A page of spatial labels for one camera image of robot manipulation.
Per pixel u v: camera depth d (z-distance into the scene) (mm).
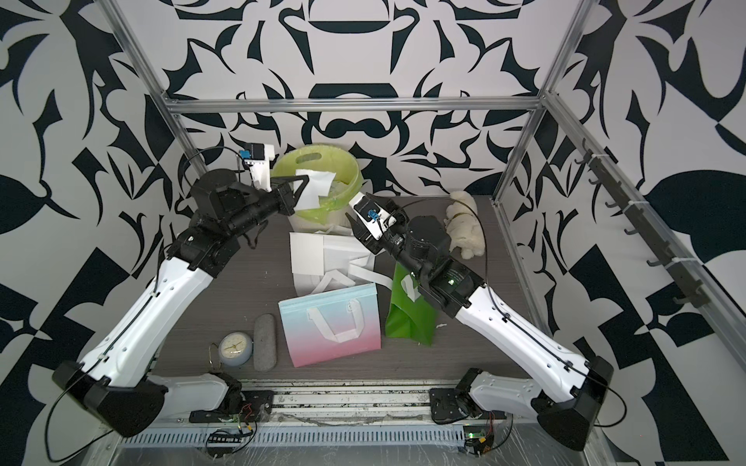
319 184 665
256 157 532
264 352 804
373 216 482
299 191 626
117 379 380
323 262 793
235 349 795
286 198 555
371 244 543
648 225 552
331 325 715
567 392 384
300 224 888
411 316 698
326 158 983
